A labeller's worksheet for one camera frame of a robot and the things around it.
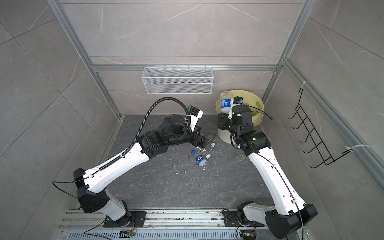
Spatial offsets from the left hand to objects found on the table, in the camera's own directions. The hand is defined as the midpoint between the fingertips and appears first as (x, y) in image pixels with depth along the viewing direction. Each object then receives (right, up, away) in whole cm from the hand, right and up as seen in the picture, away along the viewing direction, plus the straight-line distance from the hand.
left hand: (208, 128), depth 63 cm
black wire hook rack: (+50, -8, +2) cm, 50 cm away
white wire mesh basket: (-18, +33, +38) cm, 53 cm away
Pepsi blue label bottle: (-2, -21, +28) cm, 35 cm away
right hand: (+7, +7, +7) cm, 12 cm away
